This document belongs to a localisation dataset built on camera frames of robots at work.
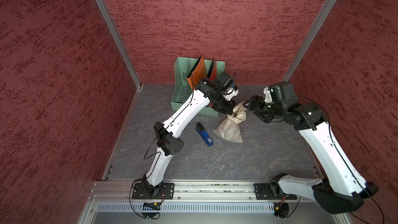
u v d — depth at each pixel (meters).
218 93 0.53
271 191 0.66
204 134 0.94
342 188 0.37
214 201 0.73
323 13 0.81
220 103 0.63
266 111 0.54
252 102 0.59
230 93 0.63
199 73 0.89
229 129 0.76
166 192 0.74
